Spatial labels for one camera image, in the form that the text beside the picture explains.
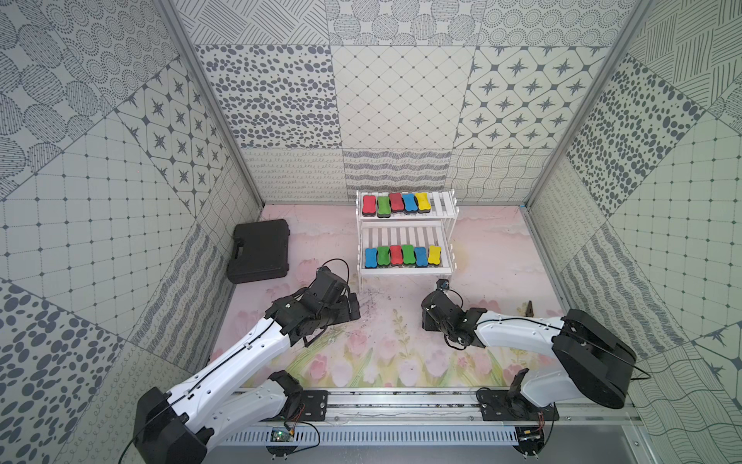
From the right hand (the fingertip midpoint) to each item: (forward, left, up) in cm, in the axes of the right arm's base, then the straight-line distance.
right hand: (432, 316), depth 89 cm
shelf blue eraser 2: (+12, +19, +15) cm, 27 cm away
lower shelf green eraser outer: (+13, +15, +14) cm, 25 cm away
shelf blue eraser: (+22, +8, +29) cm, 37 cm away
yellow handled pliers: (+3, -32, -2) cm, 32 cm away
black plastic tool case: (+21, +60, +5) cm, 64 cm away
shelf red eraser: (+21, +19, +29) cm, 40 cm away
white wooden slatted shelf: (+24, +7, +13) cm, 29 cm away
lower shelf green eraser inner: (+14, +7, +14) cm, 21 cm away
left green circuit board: (-31, +41, -2) cm, 51 cm away
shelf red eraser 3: (+14, +11, +14) cm, 23 cm away
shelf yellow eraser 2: (+14, 0, +13) cm, 19 cm away
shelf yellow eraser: (+22, +4, +29) cm, 36 cm away
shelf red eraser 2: (+21, +11, +29) cm, 38 cm away
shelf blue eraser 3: (+13, +4, +14) cm, 19 cm away
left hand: (-3, +25, +14) cm, 29 cm away
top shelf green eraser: (+19, +15, +30) cm, 38 cm away
